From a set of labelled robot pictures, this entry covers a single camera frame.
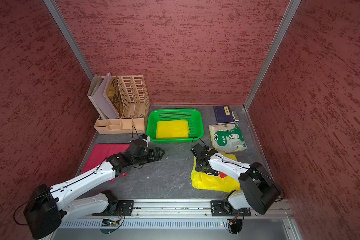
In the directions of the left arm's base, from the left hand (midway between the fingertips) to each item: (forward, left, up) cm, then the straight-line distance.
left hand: (158, 156), depth 81 cm
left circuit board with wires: (-29, +24, -13) cm, 40 cm away
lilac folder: (+31, +38, +8) cm, 50 cm away
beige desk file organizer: (+51, +25, -3) cm, 57 cm away
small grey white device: (+37, -53, -8) cm, 65 cm away
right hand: (-4, -25, -12) cm, 28 cm away
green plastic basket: (+34, -22, -6) cm, 41 cm away
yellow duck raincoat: (-11, -38, -10) cm, 40 cm away
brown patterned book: (+41, +34, +7) cm, 54 cm away
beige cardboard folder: (+41, +43, +18) cm, 62 cm away
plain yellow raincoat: (+25, -4, -9) cm, 27 cm away
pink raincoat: (+6, +37, -7) cm, 38 cm away
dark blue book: (+40, -45, -10) cm, 61 cm away
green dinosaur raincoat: (+17, -44, -8) cm, 48 cm away
